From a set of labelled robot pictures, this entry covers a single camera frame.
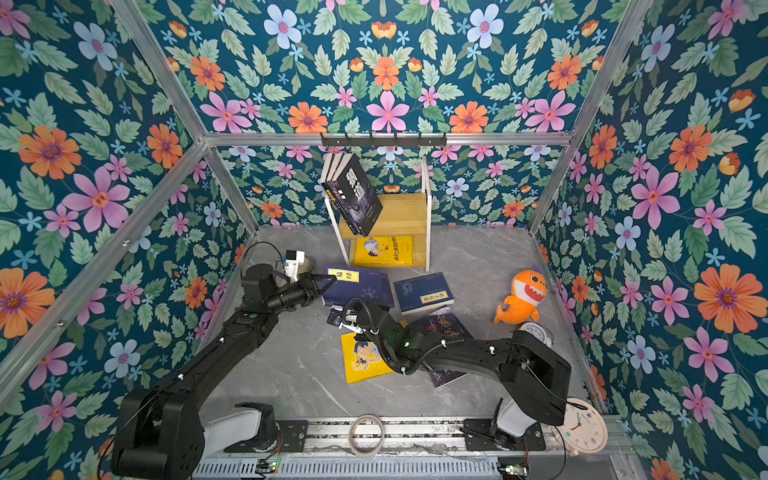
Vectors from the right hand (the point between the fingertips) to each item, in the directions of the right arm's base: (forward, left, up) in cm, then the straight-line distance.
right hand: (361, 298), depth 79 cm
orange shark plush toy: (+9, -50, -9) cm, 52 cm away
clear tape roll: (-31, +2, -18) cm, 35 cm away
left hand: (+3, +6, +7) cm, 10 cm away
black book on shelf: (+25, +4, +18) cm, 31 cm away
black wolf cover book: (+32, -3, +6) cm, 33 cm away
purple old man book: (+1, -23, -15) cm, 27 cm away
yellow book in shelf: (+29, -4, -13) cm, 32 cm away
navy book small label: (+12, -18, -16) cm, 27 cm away
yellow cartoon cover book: (-10, +1, -16) cm, 19 cm away
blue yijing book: (+5, +3, +1) cm, 6 cm away
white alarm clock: (-3, -52, -15) cm, 54 cm away
